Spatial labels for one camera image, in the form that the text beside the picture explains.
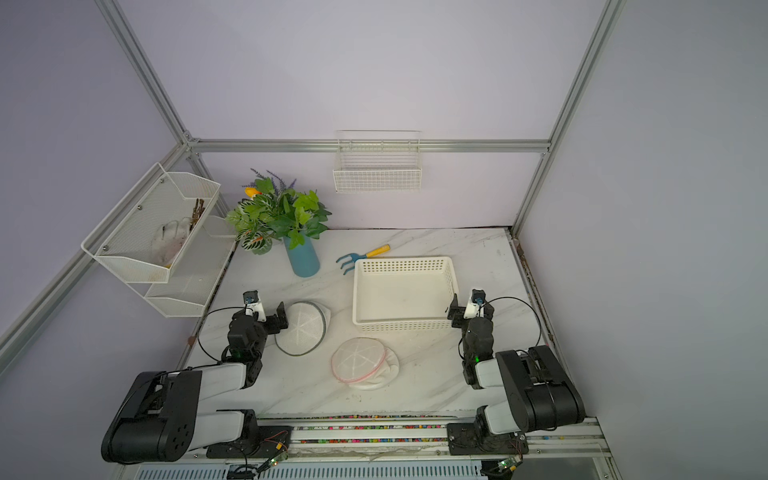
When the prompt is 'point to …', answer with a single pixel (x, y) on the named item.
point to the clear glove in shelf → (168, 238)
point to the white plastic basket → (398, 294)
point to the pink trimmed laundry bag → (364, 363)
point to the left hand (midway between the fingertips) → (267, 307)
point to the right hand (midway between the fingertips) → (470, 299)
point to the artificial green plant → (273, 210)
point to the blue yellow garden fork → (353, 257)
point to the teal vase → (303, 258)
